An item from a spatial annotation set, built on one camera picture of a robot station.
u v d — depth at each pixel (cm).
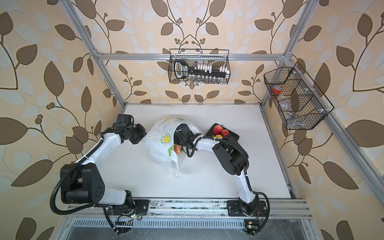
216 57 91
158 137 79
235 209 73
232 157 53
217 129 99
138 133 78
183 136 75
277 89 87
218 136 97
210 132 102
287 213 74
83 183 42
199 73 85
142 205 76
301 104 73
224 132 99
